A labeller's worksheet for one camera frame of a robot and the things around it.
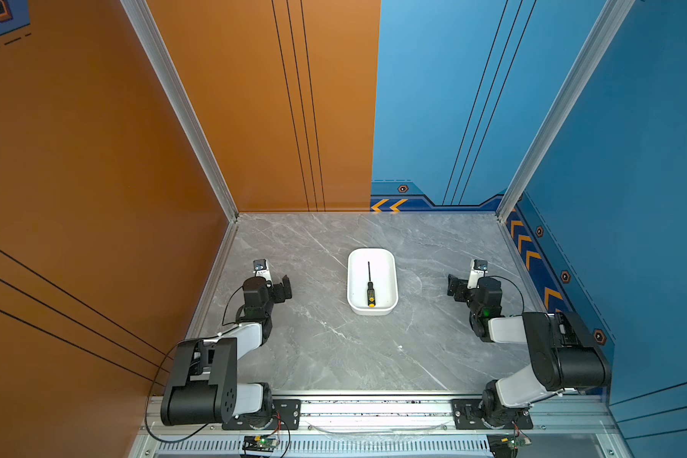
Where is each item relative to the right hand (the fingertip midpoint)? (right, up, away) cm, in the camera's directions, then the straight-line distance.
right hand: (465, 277), depth 95 cm
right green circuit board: (-1, -38, -25) cm, 46 cm away
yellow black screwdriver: (-32, -5, +1) cm, 32 cm away
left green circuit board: (-61, -38, -24) cm, 76 cm away
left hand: (-64, +1, -2) cm, 64 cm away
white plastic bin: (-27, 0, +7) cm, 27 cm away
